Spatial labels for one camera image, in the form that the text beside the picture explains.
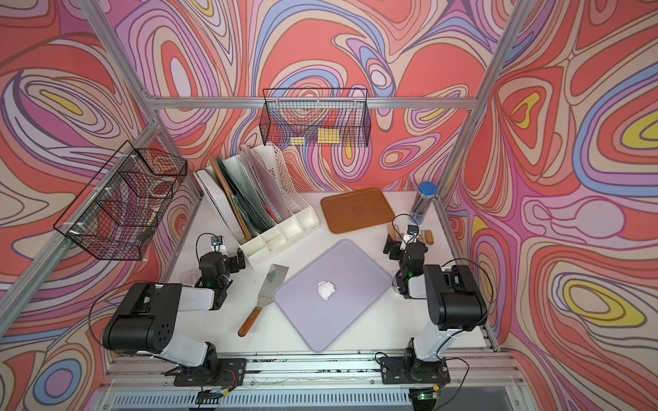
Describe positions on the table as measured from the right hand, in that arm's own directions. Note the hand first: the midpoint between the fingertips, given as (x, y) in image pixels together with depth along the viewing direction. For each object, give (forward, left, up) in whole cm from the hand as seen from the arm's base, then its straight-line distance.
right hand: (401, 241), depth 96 cm
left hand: (-2, +65, +1) cm, 65 cm away
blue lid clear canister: (+13, -10, +11) cm, 19 cm away
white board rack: (+6, +50, +22) cm, 55 cm away
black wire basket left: (-6, +88, +26) cm, 92 cm away
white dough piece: (-16, +29, -4) cm, 33 cm away
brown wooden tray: (+22, +14, -6) cm, 27 cm away
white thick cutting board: (+15, +68, +22) cm, 73 cm away
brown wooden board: (+2, +57, +24) cm, 62 cm away
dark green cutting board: (+5, +53, +8) cm, 53 cm away
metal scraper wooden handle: (-14, +49, -5) cm, 51 cm away
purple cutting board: (-11, +17, -10) cm, 22 cm away
